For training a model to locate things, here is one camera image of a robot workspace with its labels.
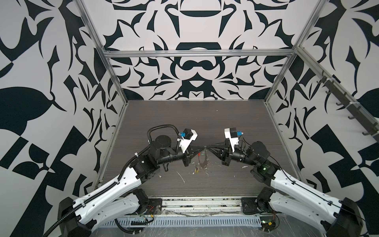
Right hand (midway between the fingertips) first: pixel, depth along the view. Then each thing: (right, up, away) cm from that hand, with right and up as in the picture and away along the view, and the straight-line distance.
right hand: (209, 149), depth 61 cm
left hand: (-2, +2, +1) cm, 3 cm away
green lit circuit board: (+29, -37, +10) cm, 48 cm away
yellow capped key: (-4, -13, +15) cm, 20 cm away
